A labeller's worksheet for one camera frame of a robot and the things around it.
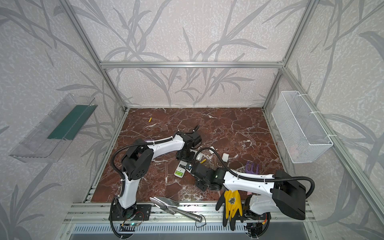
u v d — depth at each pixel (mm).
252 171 869
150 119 1125
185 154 792
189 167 706
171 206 766
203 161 912
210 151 956
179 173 862
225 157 956
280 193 416
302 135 619
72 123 639
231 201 741
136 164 529
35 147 599
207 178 598
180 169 868
